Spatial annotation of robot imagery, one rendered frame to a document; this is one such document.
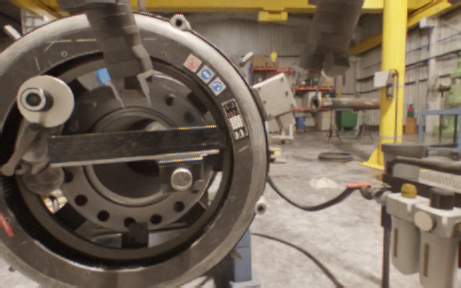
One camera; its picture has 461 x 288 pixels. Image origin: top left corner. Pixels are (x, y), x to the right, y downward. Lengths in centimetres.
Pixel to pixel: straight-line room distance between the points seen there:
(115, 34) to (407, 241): 90
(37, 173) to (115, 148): 21
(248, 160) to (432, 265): 55
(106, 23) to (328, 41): 37
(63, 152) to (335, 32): 60
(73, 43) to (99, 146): 24
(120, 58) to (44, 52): 25
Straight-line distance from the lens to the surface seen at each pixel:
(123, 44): 48
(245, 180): 63
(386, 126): 399
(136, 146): 60
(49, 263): 76
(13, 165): 70
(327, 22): 47
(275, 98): 68
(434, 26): 1516
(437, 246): 84
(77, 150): 64
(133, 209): 79
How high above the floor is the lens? 70
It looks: 5 degrees down
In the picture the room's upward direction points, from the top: 1 degrees counter-clockwise
